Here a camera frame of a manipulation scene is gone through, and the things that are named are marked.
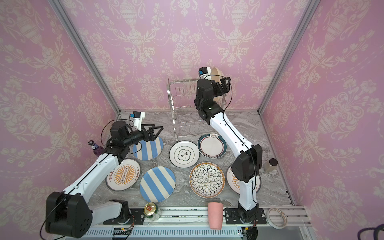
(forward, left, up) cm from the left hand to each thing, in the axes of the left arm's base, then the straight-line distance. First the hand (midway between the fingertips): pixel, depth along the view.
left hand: (158, 127), depth 77 cm
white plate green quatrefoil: (0, -12, -27) cm, 29 cm away
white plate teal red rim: (+6, -30, -27) cm, 41 cm away
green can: (-34, +1, -16) cm, 38 cm away
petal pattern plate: (-17, -26, -26) cm, 41 cm away
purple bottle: (-6, +35, -13) cm, 38 cm away
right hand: (+16, -33, +18) cm, 40 cm away
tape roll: (-37, -56, -25) cm, 72 cm away
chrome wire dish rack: (+31, -11, -25) cm, 42 cm away
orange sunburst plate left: (-15, +22, -27) cm, 38 cm away
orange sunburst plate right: (-18, -41, -26) cm, 52 cm away
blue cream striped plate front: (-19, +2, -27) cm, 33 cm away
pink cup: (-33, -29, -21) cm, 49 cm away
